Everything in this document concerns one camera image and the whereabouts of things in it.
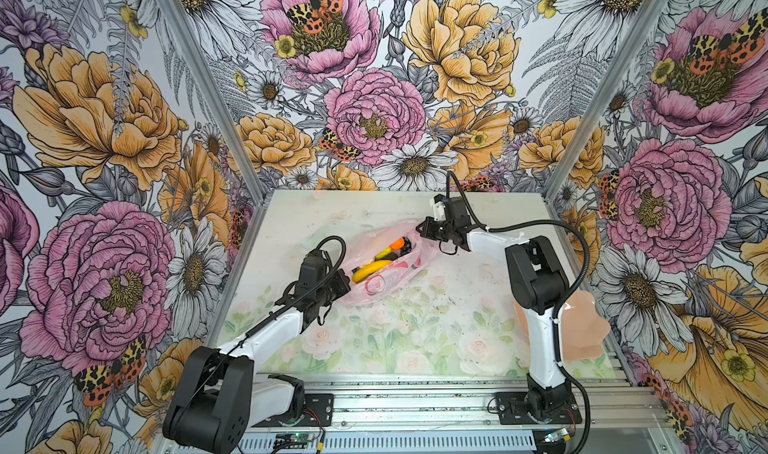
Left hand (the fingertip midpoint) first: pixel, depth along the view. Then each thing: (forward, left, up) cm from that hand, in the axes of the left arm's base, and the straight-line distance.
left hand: (349, 286), depth 89 cm
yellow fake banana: (+5, -2, -2) cm, 6 cm away
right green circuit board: (-36, -51, -7) cm, 63 cm away
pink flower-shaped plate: (-13, -65, -3) cm, 66 cm away
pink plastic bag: (+12, -9, -3) cm, 15 cm away
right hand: (+20, -22, 0) cm, 30 cm away
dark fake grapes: (+15, -17, -2) cm, 23 cm away
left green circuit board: (-36, +11, -7) cm, 38 cm away
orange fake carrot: (+16, -15, -2) cm, 22 cm away
